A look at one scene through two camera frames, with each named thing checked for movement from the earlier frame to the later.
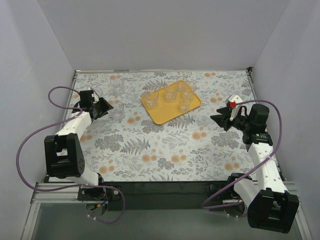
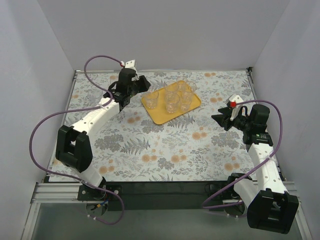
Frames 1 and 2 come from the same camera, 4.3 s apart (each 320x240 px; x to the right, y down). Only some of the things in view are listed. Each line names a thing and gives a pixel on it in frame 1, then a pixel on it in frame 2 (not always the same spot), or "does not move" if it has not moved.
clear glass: x=151 y=97 does not move
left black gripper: x=100 y=108 to x=139 y=85
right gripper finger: x=221 y=120 does not move
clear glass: x=171 y=89 does not move
